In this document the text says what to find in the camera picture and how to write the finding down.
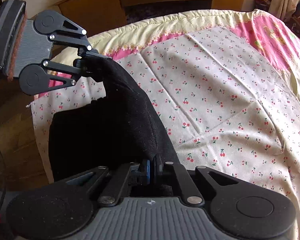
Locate black pants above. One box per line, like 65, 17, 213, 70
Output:
48, 57, 178, 181

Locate cherry print bed sheet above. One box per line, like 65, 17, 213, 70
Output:
26, 9, 300, 240

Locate wooden bedside cabinet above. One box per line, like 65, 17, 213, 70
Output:
56, 0, 244, 36

